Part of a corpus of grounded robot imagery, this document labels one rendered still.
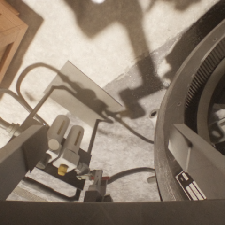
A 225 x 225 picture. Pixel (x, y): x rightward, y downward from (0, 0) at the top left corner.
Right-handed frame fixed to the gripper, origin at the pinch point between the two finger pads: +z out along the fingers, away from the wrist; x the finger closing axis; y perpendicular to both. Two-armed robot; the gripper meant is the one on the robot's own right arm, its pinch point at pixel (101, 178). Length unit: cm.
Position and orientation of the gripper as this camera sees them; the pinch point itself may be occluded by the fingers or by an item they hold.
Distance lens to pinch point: 72.2
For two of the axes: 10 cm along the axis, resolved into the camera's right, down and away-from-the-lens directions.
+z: 1.1, -6.3, 7.7
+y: 9.4, -1.8, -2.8
